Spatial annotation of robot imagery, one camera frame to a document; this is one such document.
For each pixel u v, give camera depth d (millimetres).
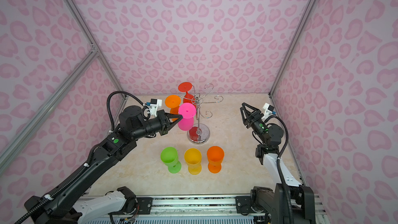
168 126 581
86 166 430
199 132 980
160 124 569
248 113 733
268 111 694
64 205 393
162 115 575
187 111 665
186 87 800
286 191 404
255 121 657
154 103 627
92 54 884
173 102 734
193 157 794
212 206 749
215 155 771
